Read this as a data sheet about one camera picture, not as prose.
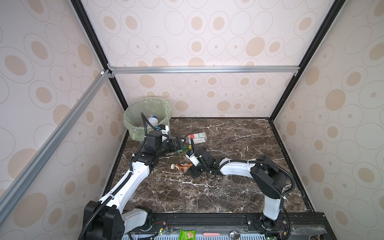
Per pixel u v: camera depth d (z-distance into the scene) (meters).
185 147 1.02
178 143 0.70
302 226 0.73
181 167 0.89
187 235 0.69
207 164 0.71
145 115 1.00
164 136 0.63
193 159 0.80
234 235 0.72
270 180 0.48
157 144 0.62
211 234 0.70
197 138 1.03
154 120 0.87
